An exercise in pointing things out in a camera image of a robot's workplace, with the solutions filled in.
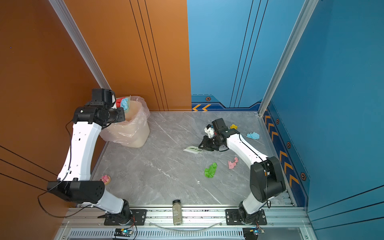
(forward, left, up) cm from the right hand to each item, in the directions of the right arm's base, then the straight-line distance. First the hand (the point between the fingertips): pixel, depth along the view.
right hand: (199, 147), depth 84 cm
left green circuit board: (-38, +37, -14) cm, 55 cm away
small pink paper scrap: (-5, -20, -14) cm, 25 cm away
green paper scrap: (-10, -6, -12) cm, 17 cm away
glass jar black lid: (-30, +11, -10) cm, 33 cm away
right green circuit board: (-39, -24, -16) cm, 48 cm away
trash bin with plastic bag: (+6, +36, +8) cm, 37 cm away
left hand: (+7, +40, +21) cm, 46 cm away
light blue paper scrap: (+18, -39, -13) cm, 45 cm away
